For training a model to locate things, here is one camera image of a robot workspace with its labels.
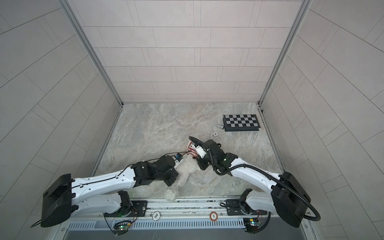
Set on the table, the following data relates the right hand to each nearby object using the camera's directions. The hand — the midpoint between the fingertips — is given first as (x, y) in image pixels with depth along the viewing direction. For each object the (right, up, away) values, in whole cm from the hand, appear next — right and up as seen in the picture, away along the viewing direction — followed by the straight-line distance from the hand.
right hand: (195, 159), depth 80 cm
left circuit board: (-32, -25, -15) cm, 44 cm away
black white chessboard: (+31, +19, +21) cm, 42 cm away
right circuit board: (+26, -26, -12) cm, 39 cm away
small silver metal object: (+17, +17, +21) cm, 32 cm away
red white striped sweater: (-2, +4, +4) cm, 6 cm away
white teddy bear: (-3, -2, -3) cm, 5 cm away
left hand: (-7, -7, -3) cm, 10 cm away
